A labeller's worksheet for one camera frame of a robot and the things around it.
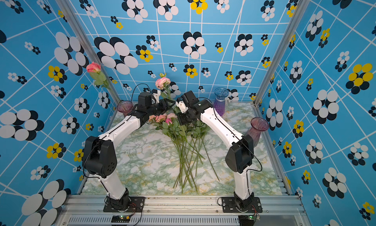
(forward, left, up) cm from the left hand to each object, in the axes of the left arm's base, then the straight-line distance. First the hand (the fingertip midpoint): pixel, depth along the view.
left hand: (175, 102), depth 86 cm
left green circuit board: (-54, +25, -28) cm, 66 cm away
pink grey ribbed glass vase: (+4, +34, -8) cm, 35 cm away
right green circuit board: (-55, -37, -25) cm, 71 cm away
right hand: (-9, -4, -5) cm, 11 cm away
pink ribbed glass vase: (-11, -49, -8) cm, 51 cm away
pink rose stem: (+9, +8, +7) cm, 14 cm away
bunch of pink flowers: (-12, -8, -24) cm, 28 cm away
